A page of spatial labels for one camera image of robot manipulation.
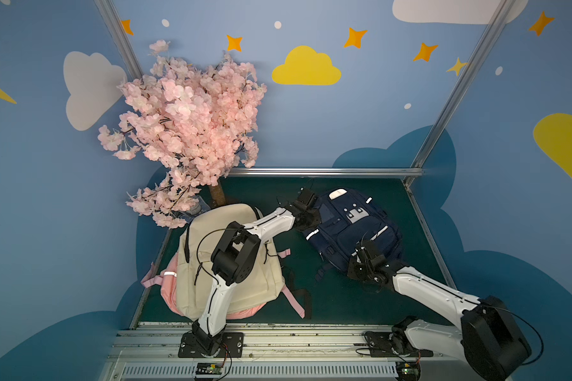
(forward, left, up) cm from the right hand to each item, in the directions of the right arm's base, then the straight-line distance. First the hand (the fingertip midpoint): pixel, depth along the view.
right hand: (350, 266), depth 89 cm
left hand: (+18, +12, +6) cm, 23 cm away
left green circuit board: (-35, +46, -4) cm, 57 cm away
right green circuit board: (-31, -16, -6) cm, 36 cm away
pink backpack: (-11, +66, +3) cm, 67 cm away
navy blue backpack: (+21, 0, +1) cm, 21 cm away
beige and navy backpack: (-6, +57, +6) cm, 58 cm away
